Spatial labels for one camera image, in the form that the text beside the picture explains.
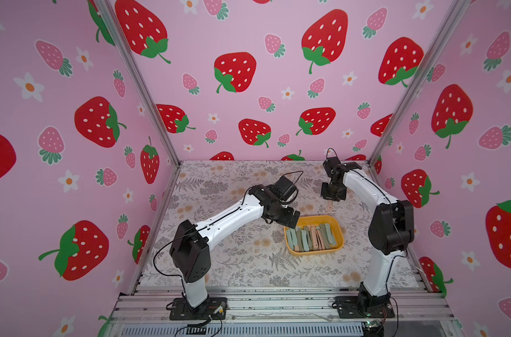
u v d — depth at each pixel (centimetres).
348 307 73
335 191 79
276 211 66
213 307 73
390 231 52
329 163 79
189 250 44
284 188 62
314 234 90
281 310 75
